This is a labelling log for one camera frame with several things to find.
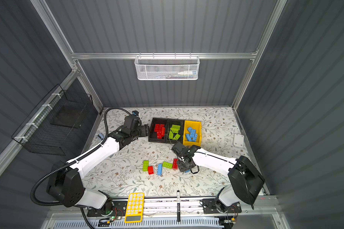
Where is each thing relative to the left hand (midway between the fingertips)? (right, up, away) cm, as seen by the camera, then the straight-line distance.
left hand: (145, 128), depth 85 cm
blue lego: (+24, -22, -9) cm, 34 cm away
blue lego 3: (+31, -7, +14) cm, 35 cm away
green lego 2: (+13, -23, +4) cm, 27 cm away
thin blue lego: (+8, -25, +2) cm, 27 cm away
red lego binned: (+4, -1, +20) cm, 20 cm away
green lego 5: (+18, -3, +20) cm, 27 cm away
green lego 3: (+18, 0, +20) cm, 27 cm away
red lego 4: (+6, -6, +17) cm, 19 cm away
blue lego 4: (+29, -4, +14) cm, 33 cm away
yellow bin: (+34, +1, +21) cm, 40 cm away
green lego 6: (+19, -7, +17) cm, 27 cm away
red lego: (+18, -23, +4) cm, 30 cm away
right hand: (+24, -23, 0) cm, 33 cm away
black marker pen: (+19, -41, -10) cm, 46 cm away
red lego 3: (+9, -3, +14) cm, 18 cm away
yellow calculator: (-3, -41, -12) cm, 43 cm away
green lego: (-1, -23, +3) cm, 23 cm away
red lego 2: (+8, +1, +23) cm, 24 cm away
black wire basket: (-46, +1, -11) cm, 48 cm away
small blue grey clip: (-36, -6, +17) cm, 40 cm away
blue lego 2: (+27, -7, +14) cm, 32 cm away
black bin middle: (+13, +4, +27) cm, 31 cm away
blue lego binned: (+29, -1, +20) cm, 35 cm away
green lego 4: (+15, -5, +18) cm, 24 cm away
